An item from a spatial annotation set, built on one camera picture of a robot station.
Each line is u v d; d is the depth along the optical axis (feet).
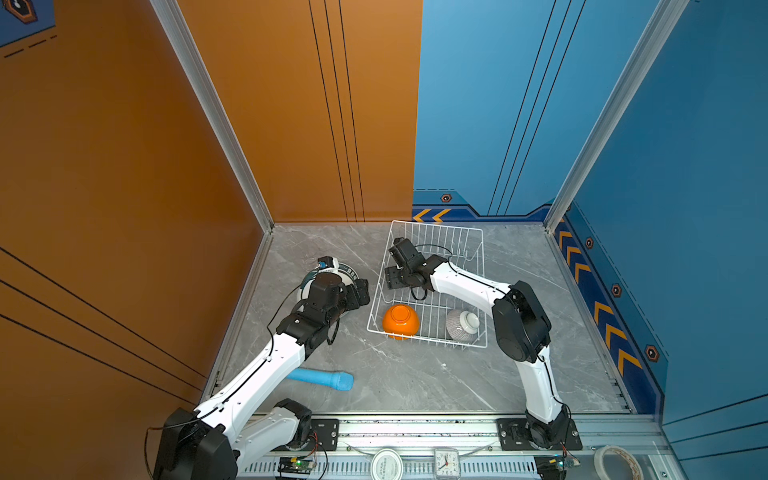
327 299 2.01
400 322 2.78
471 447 2.38
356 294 2.37
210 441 1.27
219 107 2.85
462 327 2.78
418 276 2.26
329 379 2.59
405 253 2.43
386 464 2.12
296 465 2.31
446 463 2.24
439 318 3.00
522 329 1.84
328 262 2.31
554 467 2.32
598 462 2.25
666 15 2.29
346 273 3.34
